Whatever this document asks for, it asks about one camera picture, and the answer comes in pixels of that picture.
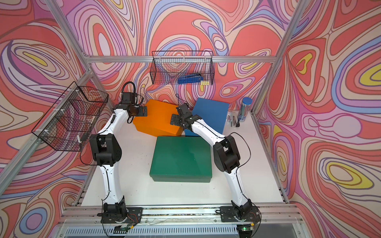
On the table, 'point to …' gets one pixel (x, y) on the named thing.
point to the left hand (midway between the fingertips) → (140, 111)
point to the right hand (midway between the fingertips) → (178, 124)
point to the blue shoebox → (213, 113)
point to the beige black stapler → (237, 124)
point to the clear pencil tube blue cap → (246, 102)
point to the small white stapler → (228, 119)
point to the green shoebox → (181, 159)
